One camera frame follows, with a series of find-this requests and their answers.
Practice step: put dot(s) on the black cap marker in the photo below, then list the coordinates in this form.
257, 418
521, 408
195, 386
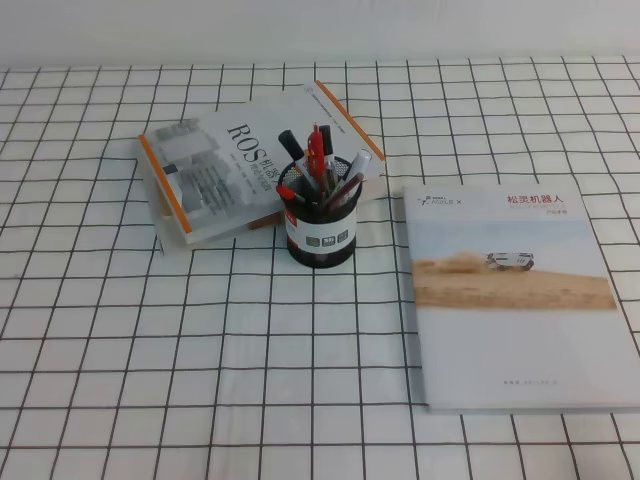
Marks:
328, 157
289, 142

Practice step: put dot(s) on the checkered white tablecloth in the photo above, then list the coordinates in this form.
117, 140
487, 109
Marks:
235, 362

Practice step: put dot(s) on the black cap marker centre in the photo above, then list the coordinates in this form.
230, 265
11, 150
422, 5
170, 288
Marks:
328, 157

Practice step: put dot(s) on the ROS book orange spine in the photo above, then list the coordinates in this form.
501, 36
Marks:
224, 166

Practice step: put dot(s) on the black mesh pen holder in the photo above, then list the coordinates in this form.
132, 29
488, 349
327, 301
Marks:
318, 236

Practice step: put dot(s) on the AgileX robot brochure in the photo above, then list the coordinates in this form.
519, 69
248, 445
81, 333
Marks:
514, 305

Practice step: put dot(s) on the red pen with clip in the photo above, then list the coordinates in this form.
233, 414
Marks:
316, 160

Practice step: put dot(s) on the black cap marker left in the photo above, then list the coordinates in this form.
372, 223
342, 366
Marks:
289, 142

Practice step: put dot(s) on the red cap pen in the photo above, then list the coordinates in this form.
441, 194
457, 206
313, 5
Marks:
288, 194

